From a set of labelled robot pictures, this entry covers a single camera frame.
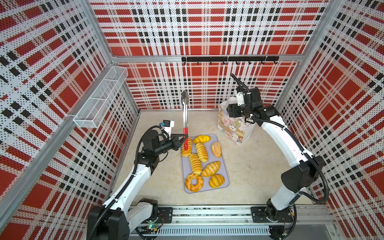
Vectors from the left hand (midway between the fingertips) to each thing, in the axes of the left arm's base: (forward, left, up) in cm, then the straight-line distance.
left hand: (186, 137), depth 75 cm
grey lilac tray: (-4, -9, -24) cm, 26 cm away
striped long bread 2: (+4, -8, -21) cm, 23 cm away
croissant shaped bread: (-8, -14, -21) cm, 26 cm away
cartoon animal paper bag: (+13, -29, -10) cm, 33 cm away
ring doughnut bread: (-18, -2, -22) cm, 28 cm away
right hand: (+14, -25, +7) cm, 30 cm away
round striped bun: (-15, -16, -20) cm, 30 cm away
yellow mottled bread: (+14, -8, -21) cm, 27 cm away
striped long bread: (+3, +2, -21) cm, 22 cm away
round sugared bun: (+5, -17, -19) cm, 26 cm away
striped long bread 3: (-5, -4, -20) cm, 21 cm away
